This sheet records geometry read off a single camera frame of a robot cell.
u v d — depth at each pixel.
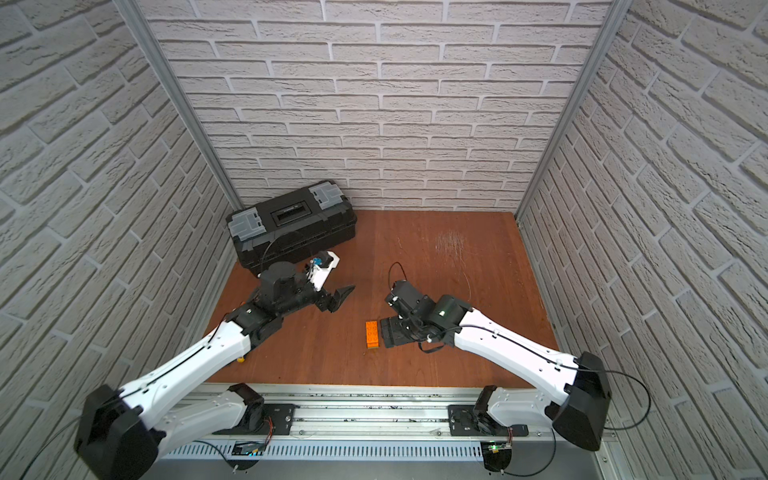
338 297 0.68
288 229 0.93
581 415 0.38
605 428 0.43
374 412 0.77
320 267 0.64
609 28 0.71
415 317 0.54
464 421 0.74
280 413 0.75
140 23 0.71
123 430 0.38
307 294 0.66
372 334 0.82
